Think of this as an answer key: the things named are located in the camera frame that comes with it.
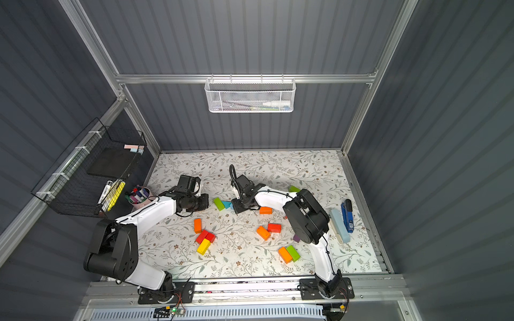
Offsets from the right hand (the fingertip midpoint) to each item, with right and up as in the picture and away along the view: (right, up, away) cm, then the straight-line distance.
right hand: (238, 206), depth 94 cm
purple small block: (+27, -13, -8) cm, 31 cm away
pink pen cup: (-43, +6, -7) cm, 44 cm away
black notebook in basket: (-48, +20, -16) cm, 55 cm away
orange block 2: (+13, -2, 0) cm, 13 cm away
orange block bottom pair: (+21, -18, -13) cm, 31 cm away
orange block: (-18, -7, -5) cm, 20 cm away
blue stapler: (+51, -4, -4) cm, 51 cm away
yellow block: (-13, -15, -12) cm, 23 cm away
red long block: (-16, -13, -9) cm, 22 cm away
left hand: (-14, +2, -4) cm, 14 cm away
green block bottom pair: (+25, -18, -13) cm, 33 cm away
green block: (-9, 0, +1) cm, 9 cm away
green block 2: (+27, +8, +7) cm, 29 cm away
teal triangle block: (-6, +1, 0) cm, 6 cm away
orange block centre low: (+12, -11, -7) cm, 18 cm away
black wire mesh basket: (-53, +14, -21) cm, 59 cm away
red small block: (-11, -12, -9) cm, 18 cm away
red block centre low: (+17, -9, -4) cm, 20 cm away
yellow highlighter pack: (-40, +8, -26) cm, 49 cm away
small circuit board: (-24, -35, -22) cm, 48 cm away
